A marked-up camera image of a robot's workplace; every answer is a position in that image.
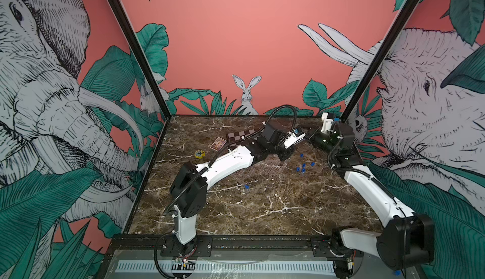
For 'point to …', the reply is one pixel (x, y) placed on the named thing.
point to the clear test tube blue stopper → (246, 186)
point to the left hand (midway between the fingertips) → (296, 142)
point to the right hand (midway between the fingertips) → (297, 123)
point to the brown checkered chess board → (233, 136)
